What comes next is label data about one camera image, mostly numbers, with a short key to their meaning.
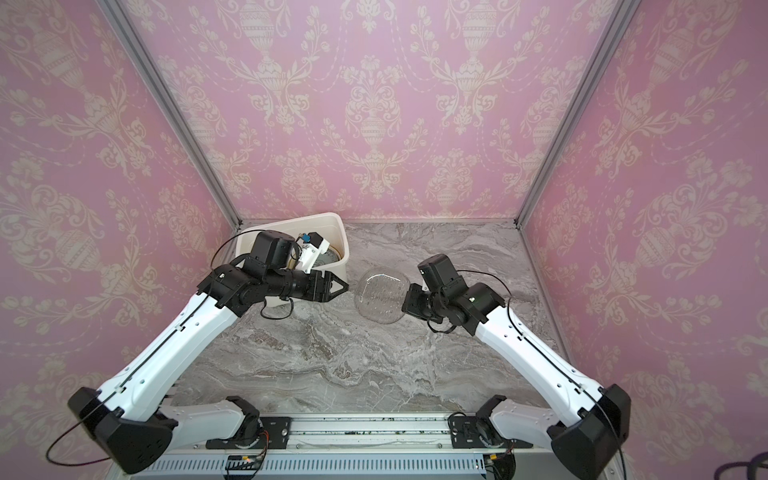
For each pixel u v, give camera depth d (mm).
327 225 989
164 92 835
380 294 767
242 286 479
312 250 646
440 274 546
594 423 376
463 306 500
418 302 654
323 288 612
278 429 746
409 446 733
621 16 688
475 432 719
